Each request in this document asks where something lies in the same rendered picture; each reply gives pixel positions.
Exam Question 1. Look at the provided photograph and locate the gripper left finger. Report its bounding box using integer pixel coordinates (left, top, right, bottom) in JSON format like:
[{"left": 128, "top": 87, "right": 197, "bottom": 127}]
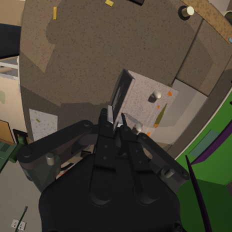
[{"left": 16, "top": 108, "right": 118, "bottom": 207}]

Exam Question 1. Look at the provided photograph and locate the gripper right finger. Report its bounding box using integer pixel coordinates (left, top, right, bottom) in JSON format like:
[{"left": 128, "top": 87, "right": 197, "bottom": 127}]
[{"left": 117, "top": 112, "right": 191, "bottom": 206}]

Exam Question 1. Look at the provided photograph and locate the grey guard plate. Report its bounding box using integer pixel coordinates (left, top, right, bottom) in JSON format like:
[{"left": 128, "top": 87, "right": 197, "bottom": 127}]
[{"left": 107, "top": 68, "right": 136, "bottom": 135}]

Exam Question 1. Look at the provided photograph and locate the green shredder hopper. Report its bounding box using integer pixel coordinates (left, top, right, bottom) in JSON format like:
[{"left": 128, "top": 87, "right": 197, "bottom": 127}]
[{"left": 174, "top": 86, "right": 232, "bottom": 232}]

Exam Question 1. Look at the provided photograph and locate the cream plunger on dark base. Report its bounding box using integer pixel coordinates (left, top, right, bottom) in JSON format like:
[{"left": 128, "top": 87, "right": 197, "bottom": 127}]
[{"left": 177, "top": 4, "right": 195, "bottom": 21}]

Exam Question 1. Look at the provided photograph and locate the green cylinder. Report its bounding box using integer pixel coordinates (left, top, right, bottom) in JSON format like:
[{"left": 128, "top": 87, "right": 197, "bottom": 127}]
[{"left": 8, "top": 135, "right": 28, "bottom": 164}]

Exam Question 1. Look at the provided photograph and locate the teal rectangular panel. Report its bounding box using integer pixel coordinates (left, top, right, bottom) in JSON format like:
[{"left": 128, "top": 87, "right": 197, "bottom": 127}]
[{"left": 188, "top": 128, "right": 220, "bottom": 158}]

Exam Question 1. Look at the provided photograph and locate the dark purple blade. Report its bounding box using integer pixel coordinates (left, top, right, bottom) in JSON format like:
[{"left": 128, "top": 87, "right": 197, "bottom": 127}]
[{"left": 184, "top": 154, "right": 213, "bottom": 232}]

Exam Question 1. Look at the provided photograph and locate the orange brown board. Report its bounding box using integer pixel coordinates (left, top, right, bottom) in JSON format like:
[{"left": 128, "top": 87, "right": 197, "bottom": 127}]
[{"left": 0, "top": 119, "right": 16, "bottom": 146}]

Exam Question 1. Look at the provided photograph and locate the dark green machine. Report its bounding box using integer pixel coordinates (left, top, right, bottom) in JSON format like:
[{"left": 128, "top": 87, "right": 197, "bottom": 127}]
[{"left": 0, "top": 140, "right": 19, "bottom": 174}]

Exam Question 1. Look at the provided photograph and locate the light grey slab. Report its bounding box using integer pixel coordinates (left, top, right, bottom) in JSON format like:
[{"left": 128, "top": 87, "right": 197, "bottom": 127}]
[{"left": 149, "top": 78, "right": 209, "bottom": 146}]

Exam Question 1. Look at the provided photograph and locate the purple bar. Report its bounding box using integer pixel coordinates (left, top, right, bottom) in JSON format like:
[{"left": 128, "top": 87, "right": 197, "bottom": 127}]
[{"left": 190, "top": 118, "right": 232, "bottom": 166}]

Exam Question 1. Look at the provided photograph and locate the grey speckled spigot panel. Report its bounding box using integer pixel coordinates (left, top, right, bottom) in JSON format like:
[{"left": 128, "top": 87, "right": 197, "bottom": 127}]
[{"left": 121, "top": 70, "right": 180, "bottom": 139}]

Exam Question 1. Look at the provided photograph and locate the white shelf unit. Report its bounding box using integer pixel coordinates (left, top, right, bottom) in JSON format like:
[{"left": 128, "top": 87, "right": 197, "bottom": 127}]
[{"left": 0, "top": 55, "right": 21, "bottom": 83}]

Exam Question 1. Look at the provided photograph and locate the dark blue box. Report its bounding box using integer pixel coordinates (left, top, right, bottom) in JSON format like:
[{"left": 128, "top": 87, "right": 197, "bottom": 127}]
[{"left": 0, "top": 23, "right": 22, "bottom": 60}]

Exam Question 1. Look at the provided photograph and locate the tan speckled board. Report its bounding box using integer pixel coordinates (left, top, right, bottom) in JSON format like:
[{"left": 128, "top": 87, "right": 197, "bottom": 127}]
[{"left": 180, "top": 0, "right": 232, "bottom": 45}]

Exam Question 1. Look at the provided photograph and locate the black block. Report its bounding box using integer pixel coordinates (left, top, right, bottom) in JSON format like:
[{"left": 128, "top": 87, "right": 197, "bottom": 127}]
[{"left": 128, "top": 0, "right": 146, "bottom": 6}]

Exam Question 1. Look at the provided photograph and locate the black frame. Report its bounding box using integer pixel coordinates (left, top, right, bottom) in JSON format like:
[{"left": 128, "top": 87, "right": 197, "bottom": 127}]
[{"left": 12, "top": 128, "right": 30, "bottom": 145}]

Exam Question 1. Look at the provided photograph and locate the dark green cable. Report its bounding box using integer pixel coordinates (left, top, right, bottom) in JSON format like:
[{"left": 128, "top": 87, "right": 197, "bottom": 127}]
[{"left": 14, "top": 205, "right": 29, "bottom": 232}]

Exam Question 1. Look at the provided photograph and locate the white wall socket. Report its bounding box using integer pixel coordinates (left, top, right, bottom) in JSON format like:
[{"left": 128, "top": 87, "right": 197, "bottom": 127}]
[{"left": 10, "top": 218, "right": 27, "bottom": 231}]

